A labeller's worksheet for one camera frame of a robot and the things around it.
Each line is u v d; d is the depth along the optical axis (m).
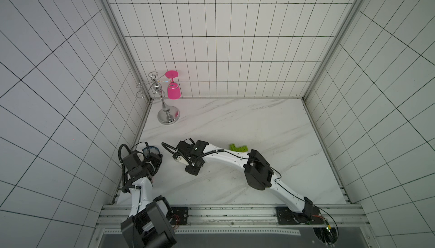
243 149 0.92
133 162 0.64
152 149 0.90
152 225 0.42
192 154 0.64
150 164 0.73
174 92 1.03
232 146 0.94
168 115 1.10
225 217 0.74
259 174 0.55
